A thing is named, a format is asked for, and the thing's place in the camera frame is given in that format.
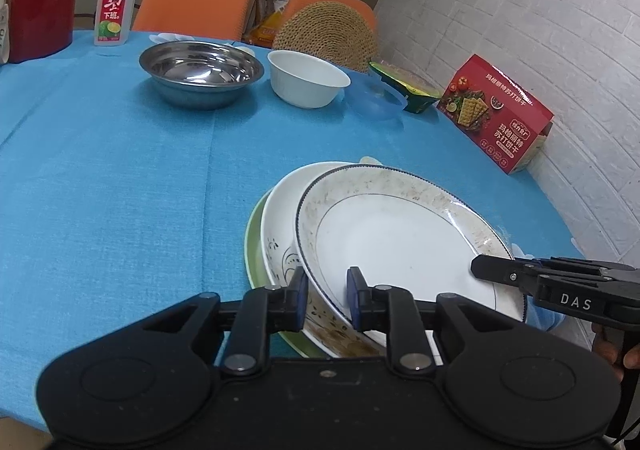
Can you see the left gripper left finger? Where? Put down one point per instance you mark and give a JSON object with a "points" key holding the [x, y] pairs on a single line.
{"points": [[252, 320]]}

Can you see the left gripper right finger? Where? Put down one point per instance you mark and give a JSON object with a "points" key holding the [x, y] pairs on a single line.
{"points": [[392, 311]]}

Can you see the light green plate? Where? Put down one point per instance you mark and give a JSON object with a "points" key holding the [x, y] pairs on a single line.
{"points": [[283, 344]]}

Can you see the large white floral plate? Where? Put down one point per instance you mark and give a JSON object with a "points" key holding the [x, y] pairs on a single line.
{"points": [[280, 249]]}

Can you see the small patterned rim plate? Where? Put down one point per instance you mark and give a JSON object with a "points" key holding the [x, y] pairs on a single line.
{"points": [[399, 230]]}

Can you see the clear blue plastic bowl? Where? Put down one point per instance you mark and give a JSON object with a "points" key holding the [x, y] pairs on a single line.
{"points": [[371, 98]]}

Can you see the white ceramic bowl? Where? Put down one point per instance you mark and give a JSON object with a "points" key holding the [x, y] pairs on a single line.
{"points": [[305, 81]]}

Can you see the stainless steel bowl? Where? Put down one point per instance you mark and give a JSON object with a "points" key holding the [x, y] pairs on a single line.
{"points": [[198, 75]]}

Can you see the person's right hand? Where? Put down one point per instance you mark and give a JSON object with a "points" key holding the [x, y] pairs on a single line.
{"points": [[603, 347]]}

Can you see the red cracker box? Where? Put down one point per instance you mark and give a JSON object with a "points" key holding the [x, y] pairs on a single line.
{"points": [[504, 120]]}

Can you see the blue floral tablecloth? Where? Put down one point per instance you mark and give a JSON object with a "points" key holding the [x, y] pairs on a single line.
{"points": [[115, 204]]}

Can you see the green snack packet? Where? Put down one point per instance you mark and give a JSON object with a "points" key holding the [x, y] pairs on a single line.
{"points": [[419, 94]]}

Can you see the woven straw mat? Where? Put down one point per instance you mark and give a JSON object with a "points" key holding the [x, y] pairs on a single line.
{"points": [[331, 31]]}

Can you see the left orange chair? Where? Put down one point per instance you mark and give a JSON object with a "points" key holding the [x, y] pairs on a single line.
{"points": [[223, 19]]}

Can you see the orange chair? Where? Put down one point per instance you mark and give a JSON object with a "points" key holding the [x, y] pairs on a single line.
{"points": [[223, 19], [361, 7]]}

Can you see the right orange chair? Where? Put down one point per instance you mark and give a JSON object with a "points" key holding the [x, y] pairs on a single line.
{"points": [[361, 7]]}

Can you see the yellow snack bag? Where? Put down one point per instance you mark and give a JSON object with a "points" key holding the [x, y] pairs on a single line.
{"points": [[277, 0]]}

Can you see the red label juice bottle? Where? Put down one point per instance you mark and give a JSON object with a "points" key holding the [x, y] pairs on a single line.
{"points": [[113, 21]]}

